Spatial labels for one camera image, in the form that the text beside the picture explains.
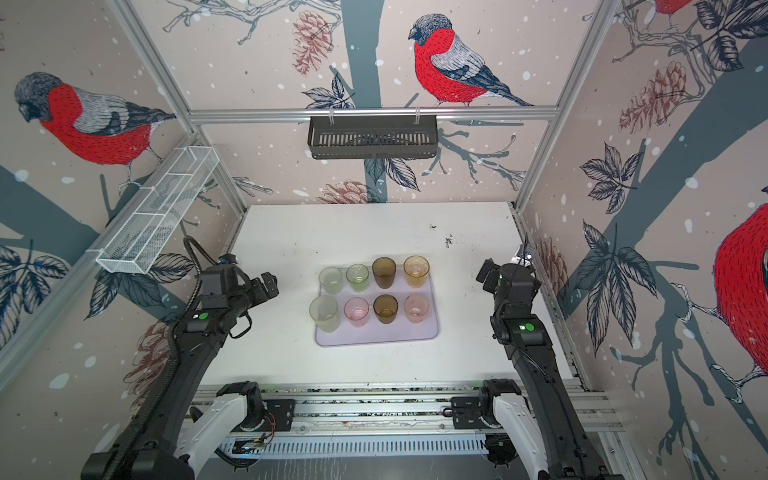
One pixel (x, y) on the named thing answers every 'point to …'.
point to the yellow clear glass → (416, 268)
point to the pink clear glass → (356, 309)
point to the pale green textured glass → (331, 279)
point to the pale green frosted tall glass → (323, 310)
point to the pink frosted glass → (416, 307)
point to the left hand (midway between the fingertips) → (258, 282)
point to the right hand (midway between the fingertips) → (504, 268)
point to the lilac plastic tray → (375, 315)
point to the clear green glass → (357, 275)
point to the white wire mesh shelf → (143, 232)
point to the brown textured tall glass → (384, 269)
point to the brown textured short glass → (385, 307)
